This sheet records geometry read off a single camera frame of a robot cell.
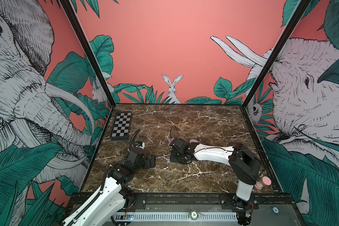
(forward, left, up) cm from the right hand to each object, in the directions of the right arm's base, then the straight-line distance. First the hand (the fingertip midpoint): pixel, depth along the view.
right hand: (169, 159), depth 85 cm
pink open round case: (-13, -52, +4) cm, 54 cm away
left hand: (-1, +11, +7) cm, 13 cm away
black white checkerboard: (+24, +35, 0) cm, 43 cm away
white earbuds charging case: (+16, -17, -4) cm, 23 cm away
